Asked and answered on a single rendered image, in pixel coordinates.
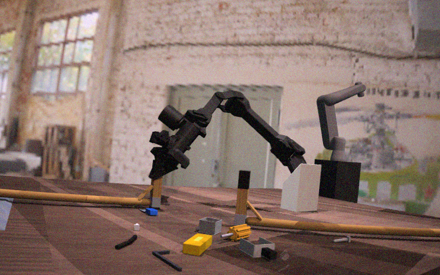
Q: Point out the yellow rectangular block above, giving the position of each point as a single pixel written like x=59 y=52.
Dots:
x=197 y=244

